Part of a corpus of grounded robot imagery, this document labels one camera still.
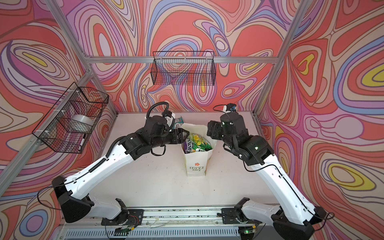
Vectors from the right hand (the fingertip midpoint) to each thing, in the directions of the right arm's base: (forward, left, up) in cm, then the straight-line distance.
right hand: (216, 129), depth 65 cm
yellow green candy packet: (+3, +7, -15) cm, 17 cm away
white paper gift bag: (-7, +9, -17) cm, 21 cm away
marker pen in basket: (+1, +65, -8) cm, 66 cm away
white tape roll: (+7, +63, 0) cm, 63 cm away
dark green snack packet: (+2, +4, -17) cm, 18 cm away
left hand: (+1, +13, -4) cm, 14 cm away
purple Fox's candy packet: (+4, +13, -19) cm, 23 cm away
